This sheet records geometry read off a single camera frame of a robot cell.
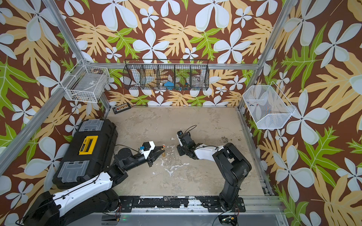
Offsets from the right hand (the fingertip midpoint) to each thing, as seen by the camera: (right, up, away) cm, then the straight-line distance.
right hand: (179, 146), depth 96 cm
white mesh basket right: (+54, +25, -13) cm, 61 cm away
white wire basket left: (-56, +40, -11) cm, 70 cm away
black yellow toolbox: (-50, +1, -20) cm, 53 cm away
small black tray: (-50, +28, +22) cm, 62 cm away
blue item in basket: (-7, +42, -1) cm, 42 cm away
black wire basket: (-20, +50, +1) cm, 54 cm away
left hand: (-9, +4, -24) cm, 26 cm away
